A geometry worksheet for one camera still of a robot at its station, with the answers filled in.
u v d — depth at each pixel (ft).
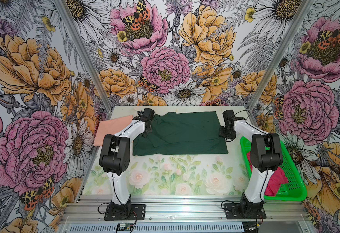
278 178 2.61
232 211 2.40
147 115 2.61
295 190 2.54
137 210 2.46
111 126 3.56
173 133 3.45
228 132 2.80
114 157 1.73
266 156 1.73
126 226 2.31
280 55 2.93
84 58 2.95
